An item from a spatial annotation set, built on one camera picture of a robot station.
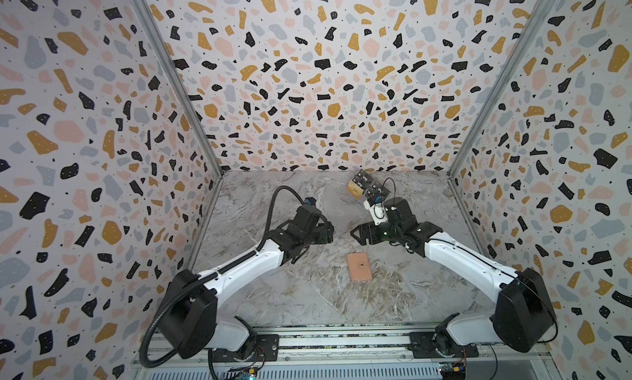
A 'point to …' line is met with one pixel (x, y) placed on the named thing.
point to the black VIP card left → (363, 179)
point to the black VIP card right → (383, 192)
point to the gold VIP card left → (354, 188)
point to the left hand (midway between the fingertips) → (330, 224)
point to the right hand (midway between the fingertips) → (361, 225)
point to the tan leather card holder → (359, 266)
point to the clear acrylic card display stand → (369, 187)
